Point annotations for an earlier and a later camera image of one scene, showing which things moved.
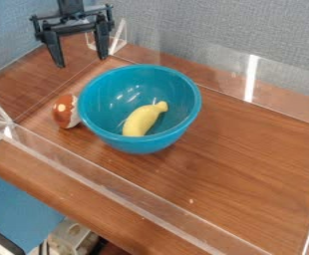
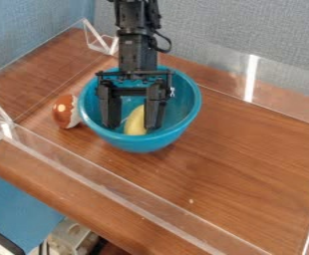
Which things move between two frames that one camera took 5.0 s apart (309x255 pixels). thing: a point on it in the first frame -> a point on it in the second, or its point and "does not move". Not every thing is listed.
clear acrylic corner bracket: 117,41 does not move
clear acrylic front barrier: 110,192 does not move
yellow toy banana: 142,119 does not move
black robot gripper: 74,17 -> 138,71
